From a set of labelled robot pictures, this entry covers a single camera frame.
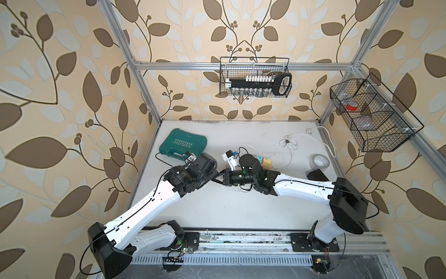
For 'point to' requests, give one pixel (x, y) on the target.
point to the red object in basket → (351, 108)
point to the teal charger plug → (259, 158)
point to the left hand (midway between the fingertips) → (212, 170)
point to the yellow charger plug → (267, 164)
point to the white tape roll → (319, 161)
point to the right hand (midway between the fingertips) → (211, 178)
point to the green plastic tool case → (177, 142)
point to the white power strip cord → (290, 142)
